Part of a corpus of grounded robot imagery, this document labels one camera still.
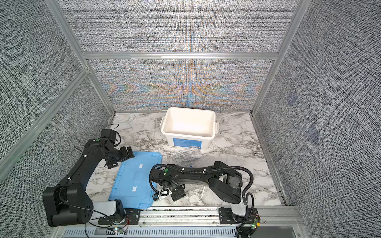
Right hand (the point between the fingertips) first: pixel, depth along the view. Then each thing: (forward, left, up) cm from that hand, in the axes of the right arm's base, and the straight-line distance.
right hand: (176, 187), depth 81 cm
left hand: (+12, +28, +9) cm, 32 cm away
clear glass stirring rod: (-2, -15, -2) cm, 15 cm away
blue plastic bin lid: (0, +25, 0) cm, 25 cm away
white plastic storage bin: (+42, -7, 0) cm, 43 cm away
